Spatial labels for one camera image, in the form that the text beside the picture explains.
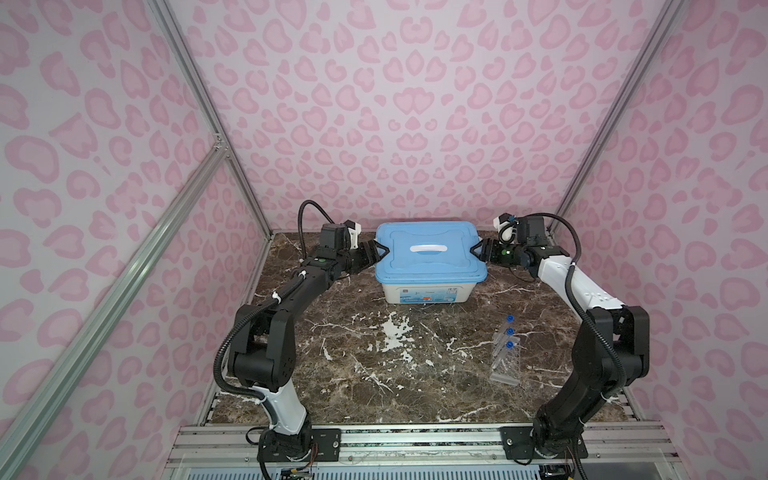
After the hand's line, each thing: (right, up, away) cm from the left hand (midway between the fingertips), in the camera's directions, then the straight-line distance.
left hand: (384, 249), depth 88 cm
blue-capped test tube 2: (+40, -23, +9) cm, 47 cm away
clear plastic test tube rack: (+32, -29, -10) cm, 44 cm away
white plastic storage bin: (+13, -14, +4) cm, 20 cm away
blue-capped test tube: (+38, -26, +5) cm, 46 cm away
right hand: (+29, +1, +1) cm, 29 cm away
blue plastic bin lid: (+13, -1, +2) cm, 14 cm away
